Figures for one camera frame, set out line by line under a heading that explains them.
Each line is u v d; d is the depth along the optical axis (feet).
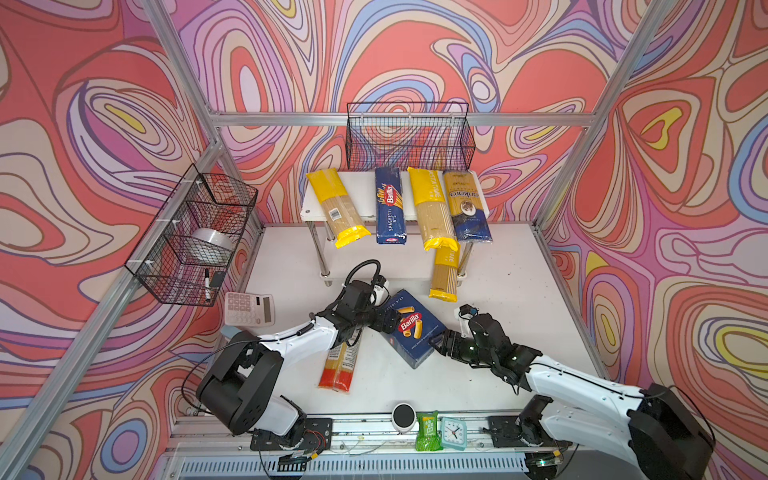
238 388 1.41
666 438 1.34
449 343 2.39
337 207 2.41
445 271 3.13
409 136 3.16
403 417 2.37
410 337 2.71
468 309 2.56
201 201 2.55
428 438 2.40
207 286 2.36
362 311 2.35
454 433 2.36
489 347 2.09
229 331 2.82
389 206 2.39
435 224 2.31
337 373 2.67
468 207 2.41
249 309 3.04
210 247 2.31
